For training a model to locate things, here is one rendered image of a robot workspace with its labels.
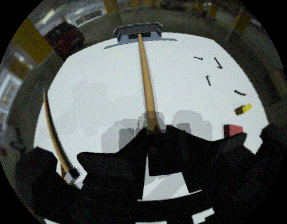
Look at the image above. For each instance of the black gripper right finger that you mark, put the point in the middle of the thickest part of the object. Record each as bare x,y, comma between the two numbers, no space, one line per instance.
203,155

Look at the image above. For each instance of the yellow spirit level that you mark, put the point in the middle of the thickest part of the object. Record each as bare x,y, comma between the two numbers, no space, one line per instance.
245,108

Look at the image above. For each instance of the red rectangular block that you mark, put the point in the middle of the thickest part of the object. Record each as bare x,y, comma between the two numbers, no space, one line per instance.
230,130

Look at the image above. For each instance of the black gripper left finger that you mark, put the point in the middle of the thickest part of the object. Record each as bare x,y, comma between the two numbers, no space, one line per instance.
129,162

